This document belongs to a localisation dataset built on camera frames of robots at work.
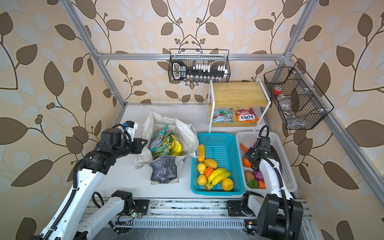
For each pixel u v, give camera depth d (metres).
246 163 0.81
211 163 0.85
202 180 0.79
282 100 0.70
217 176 0.77
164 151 0.83
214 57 0.91
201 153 0.89
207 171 0.81
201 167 0.84
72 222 0.39
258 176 0.79
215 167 0.84
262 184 0.76
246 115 0.89
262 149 0.65
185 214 0.74
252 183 0.76
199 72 0.83
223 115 0.89
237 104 0.75
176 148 0.88
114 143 0.54
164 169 0.72
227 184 0.77
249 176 0.78
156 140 0.82
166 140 0.87
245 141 0.96
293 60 0.87
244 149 0.92
